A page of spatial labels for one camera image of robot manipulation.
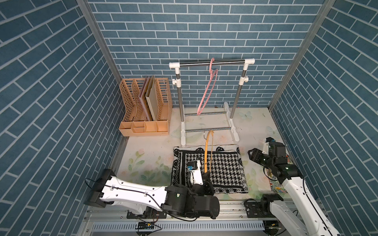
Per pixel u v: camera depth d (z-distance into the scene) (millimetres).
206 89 751
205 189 541
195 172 534
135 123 997
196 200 442
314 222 416
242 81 819
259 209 732
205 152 665
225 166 845
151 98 867
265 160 667
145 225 717
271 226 705
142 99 867
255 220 722
